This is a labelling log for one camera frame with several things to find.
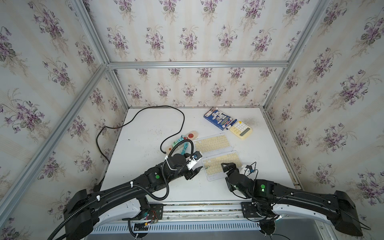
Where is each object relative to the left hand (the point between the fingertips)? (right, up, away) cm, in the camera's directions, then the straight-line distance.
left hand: (199, 161), depth 74 cm
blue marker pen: (+26, +18, +33) cm, 46 cm away
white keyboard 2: (+9, -7, +14) cm, 18 cm away
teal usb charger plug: (-11, +9, +19) cm, 23 cm away
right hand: (+13, -6, +4) cm, 15 cm away
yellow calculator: (+31, +14, +30) cm, 46 cm away
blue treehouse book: (+16, +23, +37) cm, 46 cm away
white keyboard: (+11, +5, +24) cm, 27 cm away
